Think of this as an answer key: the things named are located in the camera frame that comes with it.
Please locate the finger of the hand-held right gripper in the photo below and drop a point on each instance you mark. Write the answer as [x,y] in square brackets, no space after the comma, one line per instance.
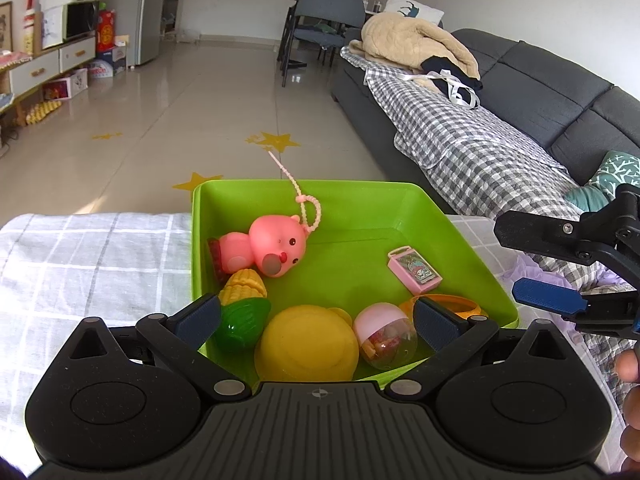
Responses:
[545,294]
[535,232]

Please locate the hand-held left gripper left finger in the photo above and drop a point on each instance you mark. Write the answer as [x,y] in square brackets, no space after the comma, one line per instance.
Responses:
[197,317]

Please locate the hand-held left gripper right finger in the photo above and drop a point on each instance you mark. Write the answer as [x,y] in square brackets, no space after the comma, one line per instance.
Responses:
[435,322]

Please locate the pink capsule toy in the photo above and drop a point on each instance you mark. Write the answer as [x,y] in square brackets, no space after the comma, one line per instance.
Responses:
[380,322]

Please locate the small pink toy box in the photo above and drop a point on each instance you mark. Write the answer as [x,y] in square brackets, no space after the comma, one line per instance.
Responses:
[415,270]

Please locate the toy corn with green husk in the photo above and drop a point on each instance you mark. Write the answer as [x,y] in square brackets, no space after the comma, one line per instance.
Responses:
[245,285]

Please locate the red brown toy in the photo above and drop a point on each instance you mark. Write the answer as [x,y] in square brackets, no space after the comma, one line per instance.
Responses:
[215,257]

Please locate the yellow toy bowl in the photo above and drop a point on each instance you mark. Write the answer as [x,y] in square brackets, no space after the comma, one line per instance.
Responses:
[305,345]

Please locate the green plastic box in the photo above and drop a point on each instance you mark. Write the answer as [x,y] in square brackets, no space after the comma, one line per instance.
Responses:
[350,210]

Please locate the person's right hand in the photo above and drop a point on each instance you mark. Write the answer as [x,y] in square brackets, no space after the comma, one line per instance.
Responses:
[631,365]

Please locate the grey plaid sofa cover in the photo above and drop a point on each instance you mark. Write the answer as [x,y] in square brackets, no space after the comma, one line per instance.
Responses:
[475,160]

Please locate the green patterned pillow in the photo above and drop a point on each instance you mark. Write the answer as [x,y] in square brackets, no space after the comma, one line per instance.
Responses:
[620,170]

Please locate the white checkered tablecloth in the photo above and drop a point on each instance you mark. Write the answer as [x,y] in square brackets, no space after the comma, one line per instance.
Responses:
[100,270]

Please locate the dark grey sofa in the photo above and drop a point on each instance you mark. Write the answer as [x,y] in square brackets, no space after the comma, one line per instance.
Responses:
[525,75]

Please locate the beige blanket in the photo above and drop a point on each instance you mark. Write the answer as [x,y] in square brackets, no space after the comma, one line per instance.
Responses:
[400,35]

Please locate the white deer print pillow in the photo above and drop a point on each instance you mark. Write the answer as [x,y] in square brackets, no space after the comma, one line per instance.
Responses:
[415,7]

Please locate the row of yellow toys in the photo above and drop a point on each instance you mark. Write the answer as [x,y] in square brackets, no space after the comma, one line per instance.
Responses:
[42,112]

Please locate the white red carton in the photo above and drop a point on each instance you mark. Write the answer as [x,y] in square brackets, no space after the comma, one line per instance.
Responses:
[70,85]

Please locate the white round bag red label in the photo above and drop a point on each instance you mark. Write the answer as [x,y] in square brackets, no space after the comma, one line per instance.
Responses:
[100,69]

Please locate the white blue cardboard box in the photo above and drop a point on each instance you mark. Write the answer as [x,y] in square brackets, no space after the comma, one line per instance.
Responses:
[119,57]

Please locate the white wooden cabinet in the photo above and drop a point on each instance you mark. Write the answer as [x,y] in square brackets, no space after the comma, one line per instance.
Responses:
[35,70]

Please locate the red gift box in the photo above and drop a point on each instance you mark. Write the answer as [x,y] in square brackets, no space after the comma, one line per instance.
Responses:
[106,30]

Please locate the grey chair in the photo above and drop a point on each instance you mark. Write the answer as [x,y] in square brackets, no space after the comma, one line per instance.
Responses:
[330,5]

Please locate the silver refrigerator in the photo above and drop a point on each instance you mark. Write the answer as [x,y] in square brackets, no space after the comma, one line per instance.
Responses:
[150,10]

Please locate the pink cloth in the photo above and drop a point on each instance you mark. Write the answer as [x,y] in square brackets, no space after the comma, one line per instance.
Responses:
[12,59]

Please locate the white microwave oven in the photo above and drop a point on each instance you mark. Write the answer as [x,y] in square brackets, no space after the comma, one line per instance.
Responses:
[80,20]

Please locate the yellow canister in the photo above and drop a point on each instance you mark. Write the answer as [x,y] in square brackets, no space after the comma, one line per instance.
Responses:
[29,35]

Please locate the framed cartoon picture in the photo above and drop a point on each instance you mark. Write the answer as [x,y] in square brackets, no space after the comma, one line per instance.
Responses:
[5,25]

